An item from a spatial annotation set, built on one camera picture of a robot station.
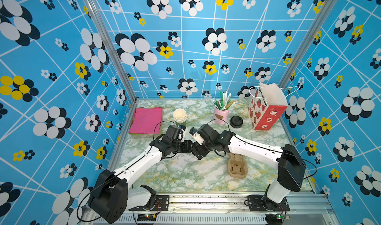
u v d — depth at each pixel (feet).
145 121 3.45
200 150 2.36
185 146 2.39
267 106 2.73
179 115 3.16
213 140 2.04
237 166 2.72
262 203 2.44
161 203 2.40
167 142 2.10
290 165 1.42
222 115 3.21
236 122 3.34
